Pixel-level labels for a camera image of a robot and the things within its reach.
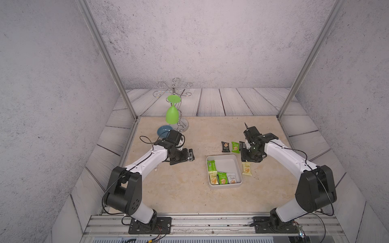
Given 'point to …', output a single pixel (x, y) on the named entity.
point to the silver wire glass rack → (177, 89)
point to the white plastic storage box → (224, 170)
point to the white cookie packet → (231, 178)
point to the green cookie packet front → (223, 178)
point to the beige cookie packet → (247, 169)
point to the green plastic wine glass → (172, 112)
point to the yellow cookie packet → (213, 177)
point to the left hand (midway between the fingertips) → (190, 159)
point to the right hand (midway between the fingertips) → (246, 159)
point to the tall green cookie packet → (211, 165)
